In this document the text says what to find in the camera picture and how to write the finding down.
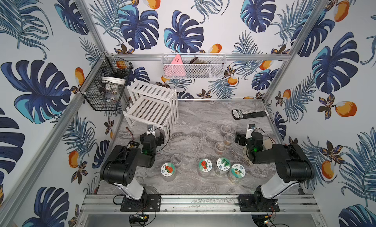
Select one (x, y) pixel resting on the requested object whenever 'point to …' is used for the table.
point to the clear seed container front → (220, 148)
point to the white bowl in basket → (115, 80)
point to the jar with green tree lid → (222, 166)
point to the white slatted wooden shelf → (150, 104)
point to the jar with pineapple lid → (237, 172)
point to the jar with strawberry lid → (204, 167)
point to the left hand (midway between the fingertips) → (152, 131)
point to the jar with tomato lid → (168, 171)
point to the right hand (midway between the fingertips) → (245, 133)
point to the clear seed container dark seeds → (229, 138)
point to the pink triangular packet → (176, 69)
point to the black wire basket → (104, 88)
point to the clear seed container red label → (225, 128)
